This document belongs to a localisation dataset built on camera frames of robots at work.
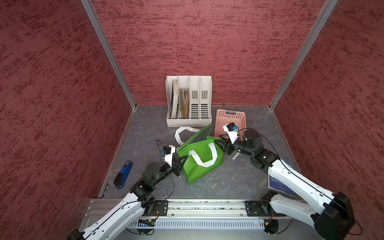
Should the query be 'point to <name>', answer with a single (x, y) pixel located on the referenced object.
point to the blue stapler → (122, 176)
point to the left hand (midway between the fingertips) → (186, 158)
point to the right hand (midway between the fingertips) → (217, 141)
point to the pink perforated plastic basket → (224, 116)
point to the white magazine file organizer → (200, 101)
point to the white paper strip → (235, 156)
